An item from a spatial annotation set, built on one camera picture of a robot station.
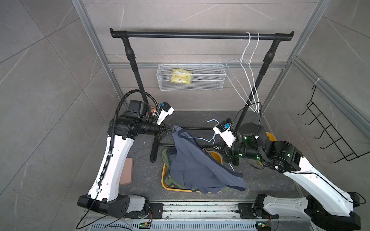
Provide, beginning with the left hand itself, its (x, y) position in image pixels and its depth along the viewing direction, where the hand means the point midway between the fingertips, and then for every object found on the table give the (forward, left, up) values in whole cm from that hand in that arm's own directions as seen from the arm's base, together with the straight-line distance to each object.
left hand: (173, 128), depth 64 cm
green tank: (-14, +5, -29) cm, 32 cm away
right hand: (-9, -17, -1) cm, 20 cm away
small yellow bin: (+13, -65, -31) cm, 73 cm away
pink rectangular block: (-10, +31, -35) cm, 47 cm away
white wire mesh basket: (+49, -20, -6) cm, 54 cm away
